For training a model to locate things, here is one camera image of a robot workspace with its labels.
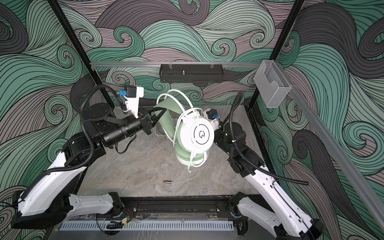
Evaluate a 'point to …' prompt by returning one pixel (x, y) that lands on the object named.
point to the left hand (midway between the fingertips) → (165, 107)
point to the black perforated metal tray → (191, 73)
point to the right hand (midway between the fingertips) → (200, 121)
